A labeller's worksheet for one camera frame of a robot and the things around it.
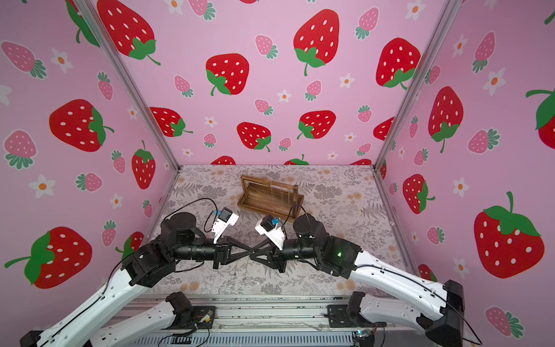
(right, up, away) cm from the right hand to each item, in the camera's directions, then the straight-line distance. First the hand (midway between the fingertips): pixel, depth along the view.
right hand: (255, 249), depth 61 cm
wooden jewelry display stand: (+3, +12, +47) cm, 48 cm away
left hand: (-1, 0, -3) cm, 3 cm away
